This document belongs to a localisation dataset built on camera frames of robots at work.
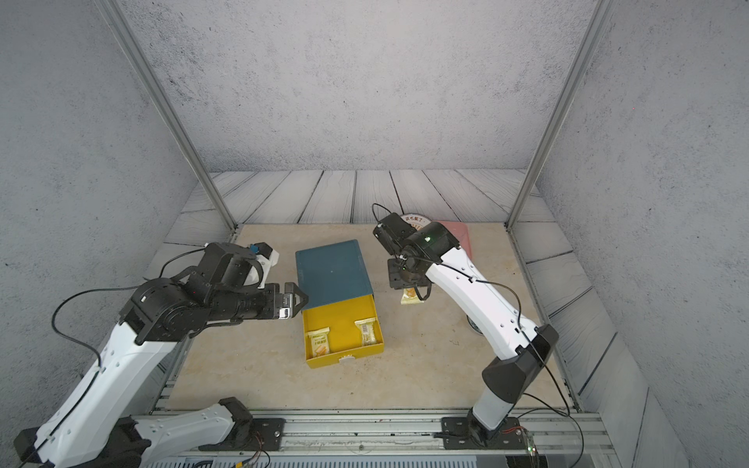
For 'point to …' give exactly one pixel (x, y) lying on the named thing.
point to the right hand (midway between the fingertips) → (406, 279)
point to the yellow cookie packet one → (320, 341)
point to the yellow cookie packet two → (410, 296)
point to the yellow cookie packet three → (368, 331)
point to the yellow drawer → (345, 337)
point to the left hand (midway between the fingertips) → (299, 301)
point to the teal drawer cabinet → (332, 274)
